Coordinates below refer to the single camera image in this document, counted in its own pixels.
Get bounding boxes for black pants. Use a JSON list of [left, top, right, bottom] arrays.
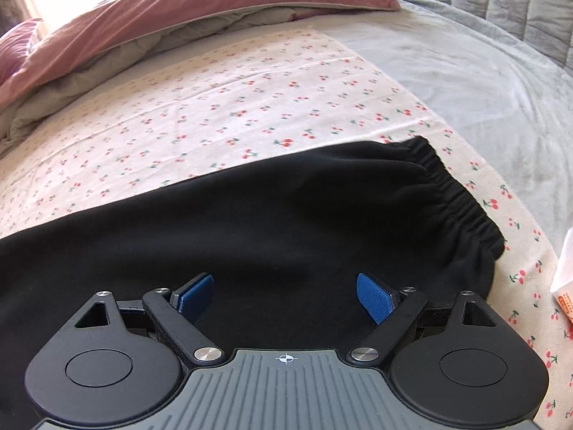
[[1, 137, 504, 429]]

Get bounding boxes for white orange package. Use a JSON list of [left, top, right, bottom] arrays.
[[550, 228, 573, 321]]

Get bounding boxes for grey bed sheet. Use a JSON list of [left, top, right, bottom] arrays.
[[313, 0, 573, 257]]

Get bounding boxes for cherry print cloth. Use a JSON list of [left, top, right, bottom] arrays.
[[1, 20, 572, 429]]

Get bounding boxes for mauve and grey duvet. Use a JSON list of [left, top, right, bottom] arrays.
[[1, 0, 400, 156]]

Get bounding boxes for mauve pillow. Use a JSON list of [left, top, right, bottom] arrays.
[[0, 19, 43, 85]]

